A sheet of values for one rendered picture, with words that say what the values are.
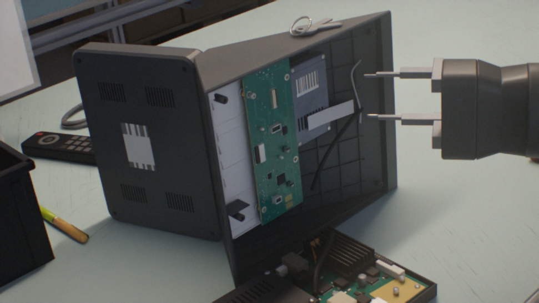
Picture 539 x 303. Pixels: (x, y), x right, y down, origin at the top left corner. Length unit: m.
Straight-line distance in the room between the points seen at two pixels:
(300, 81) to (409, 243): 0.20
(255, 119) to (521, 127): 0.24
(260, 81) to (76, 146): 0.41
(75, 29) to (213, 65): 1.41
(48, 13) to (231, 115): 1.45
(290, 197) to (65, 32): 1.38
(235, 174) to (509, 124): 0.25
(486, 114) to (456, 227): 0.23
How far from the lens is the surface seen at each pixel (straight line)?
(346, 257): 0.70
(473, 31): 1.34
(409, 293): 0.68
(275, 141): 0.70
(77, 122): 1.12
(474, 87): 0.58
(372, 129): 0.81
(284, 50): 0.68
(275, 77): 0.68
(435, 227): 0.79
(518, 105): 0.58
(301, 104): 0.73
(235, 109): 0.67
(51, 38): 2.03
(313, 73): 0.73
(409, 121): 0.64
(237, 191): 0.70
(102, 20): 2.10
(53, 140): 1.06
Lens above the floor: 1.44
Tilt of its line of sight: 27 degrees down
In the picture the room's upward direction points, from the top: 7 degrees counter-clockwise
